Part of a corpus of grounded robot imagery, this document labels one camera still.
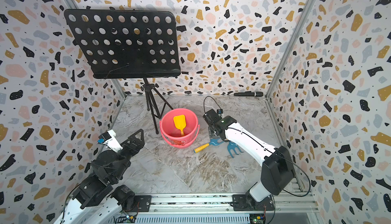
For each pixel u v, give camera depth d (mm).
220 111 761
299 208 732
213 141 947
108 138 567
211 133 627
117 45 994
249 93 1250
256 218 716
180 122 947
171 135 792
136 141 597
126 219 712
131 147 585
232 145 958
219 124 586
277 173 428
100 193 475
